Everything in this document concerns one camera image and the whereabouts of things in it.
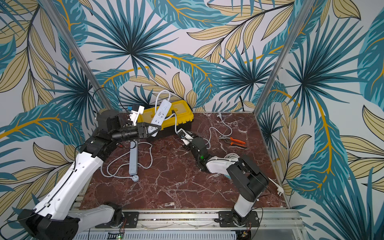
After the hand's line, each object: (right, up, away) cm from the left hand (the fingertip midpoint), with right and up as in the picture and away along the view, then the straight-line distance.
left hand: (158, 130), depth 64 cm
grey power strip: (-22, -18, +29) cm, 40 cm away
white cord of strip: (-18, -27, +22) cm, 40 cm away
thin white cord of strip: (+35, +11, +53) cm, 65 cm away
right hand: (+12, 0, +23) cm, 26 cm away
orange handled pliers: (+42, -8, +39) cm, 58 cm away
